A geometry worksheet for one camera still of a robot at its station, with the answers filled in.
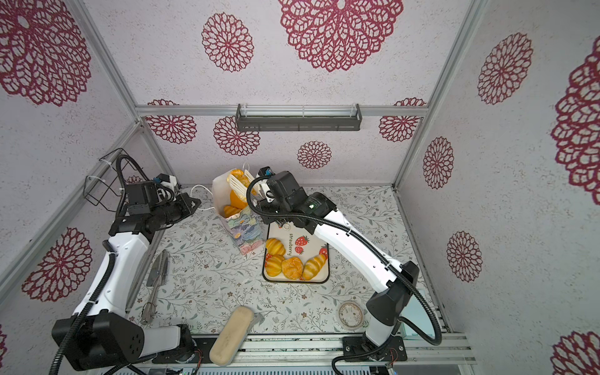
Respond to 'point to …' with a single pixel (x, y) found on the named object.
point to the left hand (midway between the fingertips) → (201, 205)
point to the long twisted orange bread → (236, 201)
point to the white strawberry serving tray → (321, 276)
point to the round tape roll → (351, 316)
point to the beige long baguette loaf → (231, 336)
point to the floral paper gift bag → (248, 231)
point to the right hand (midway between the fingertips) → (261, 201)
